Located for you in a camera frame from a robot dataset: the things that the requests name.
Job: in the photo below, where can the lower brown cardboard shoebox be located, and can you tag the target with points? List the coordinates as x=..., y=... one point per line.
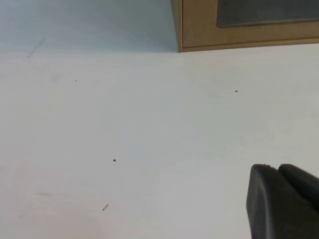
x=226, y=24

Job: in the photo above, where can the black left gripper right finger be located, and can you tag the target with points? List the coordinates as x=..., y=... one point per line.
x=306, y=184

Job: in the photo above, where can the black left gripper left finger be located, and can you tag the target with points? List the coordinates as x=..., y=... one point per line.
x=276, y=210

